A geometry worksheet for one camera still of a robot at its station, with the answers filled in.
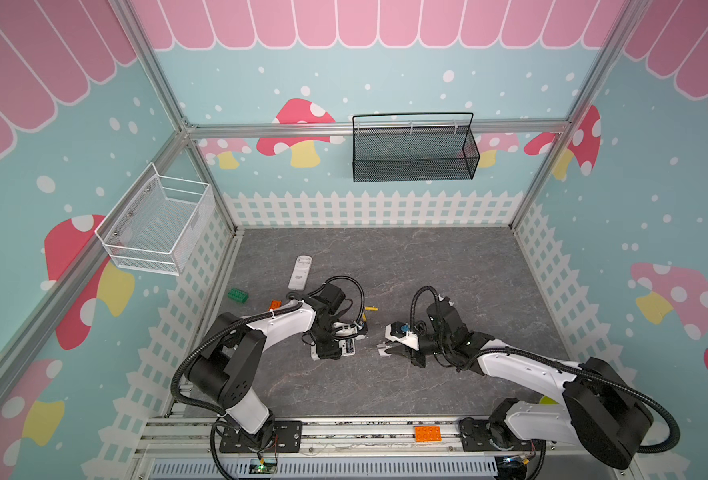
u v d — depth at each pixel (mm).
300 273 1057
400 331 682
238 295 997
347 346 890
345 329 792
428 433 741
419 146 938
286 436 745
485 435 738
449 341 654
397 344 712
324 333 754
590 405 420
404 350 725
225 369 454
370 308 973
